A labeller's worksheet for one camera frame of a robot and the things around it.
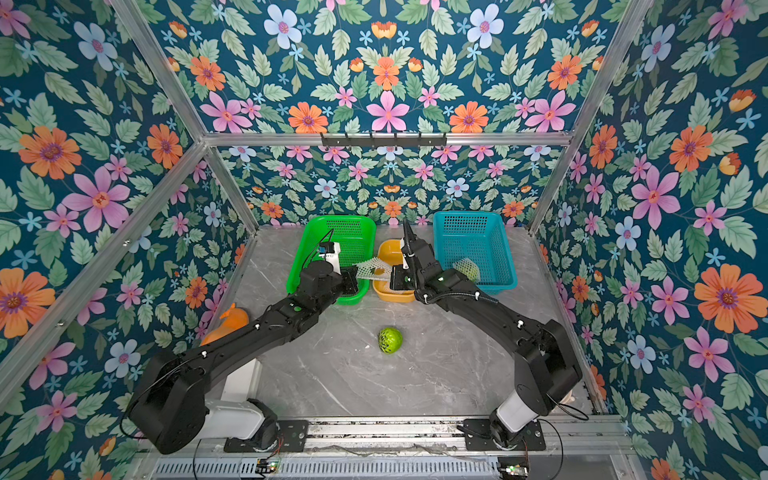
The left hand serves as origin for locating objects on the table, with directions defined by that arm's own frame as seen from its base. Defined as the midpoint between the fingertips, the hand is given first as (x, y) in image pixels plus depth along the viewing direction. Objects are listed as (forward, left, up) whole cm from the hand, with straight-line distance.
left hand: (361, 265), depth 82 cm
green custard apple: (-16, -7, -15) cm, 23 cm away
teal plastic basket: (+25, -45, -20) cm, 55 cm away
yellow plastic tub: (+18, -8, -17) cm, 27 cm away
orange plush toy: (-5, +41, -17) cm, 45 cm away
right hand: (0, -11, -2) cm, 11 cm away
